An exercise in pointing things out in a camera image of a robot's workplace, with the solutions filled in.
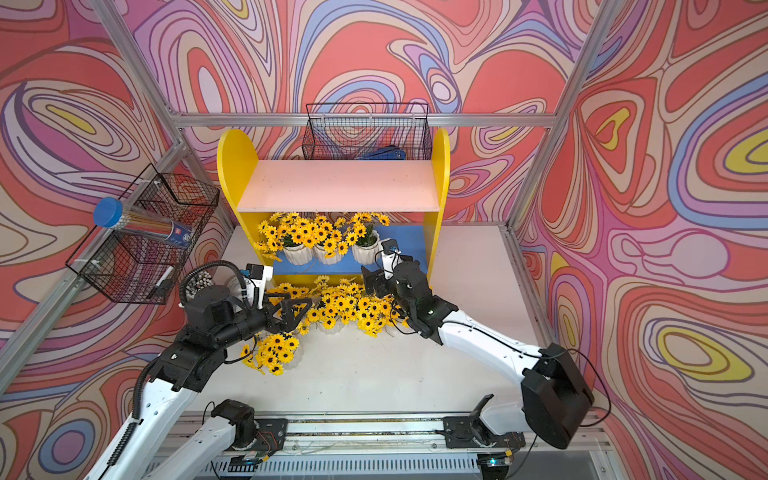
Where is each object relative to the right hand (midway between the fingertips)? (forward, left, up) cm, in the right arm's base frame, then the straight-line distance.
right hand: (379, 269), depth 79 cm
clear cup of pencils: (0, +50, -2) cm, 50 cm away
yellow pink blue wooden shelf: (+15, +12, +5) cm, 20 cm away
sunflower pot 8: (+10, +4, 0) cm, 11 cm away
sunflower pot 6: (+9, +24, +6) cm, 26 cm away
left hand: (-12, +17, +5) cm, 22 cm away
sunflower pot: (-7, +17, -7) cm, 20 cm away
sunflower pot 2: (-7, +12, -7) cm, 15 cm away
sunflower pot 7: (+6, +14, +4) cm, 16 cm away
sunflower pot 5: (-19, +28, -8) cm, 34 cm away
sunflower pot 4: (-8, -1, -9) cm, 12 cm away
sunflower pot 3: (-9, +3, -9) cm, 12 cm away
